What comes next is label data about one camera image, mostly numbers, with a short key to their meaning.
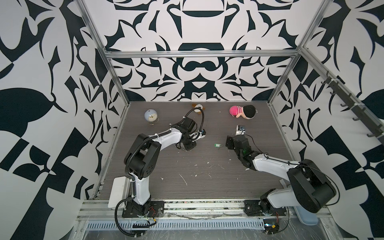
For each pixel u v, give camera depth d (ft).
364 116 1.80
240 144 2.23
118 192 2.43
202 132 2.77
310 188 1.43
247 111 3.51
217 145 3.16
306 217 2.30
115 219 2.25
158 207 2.45
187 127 2.50
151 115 3.36
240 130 2.58
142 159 1.63
